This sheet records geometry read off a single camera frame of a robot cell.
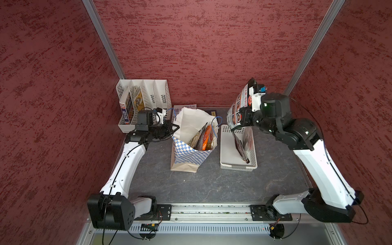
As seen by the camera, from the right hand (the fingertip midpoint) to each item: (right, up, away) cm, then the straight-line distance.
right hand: (239, 113), depth 61 cm
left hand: (-27, -8, +14) cm, 32 cm away
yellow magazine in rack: (-57, +10, +39) cm, 70 cm away
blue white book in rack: (-64, +6, +30) cm, 71 cm away
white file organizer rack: (-58, +13, +35) cm, 69 cm away
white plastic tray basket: (+3, -25, +30) cm, 39 cm away
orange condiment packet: (-13, -12, +23) cm, 29 cm away
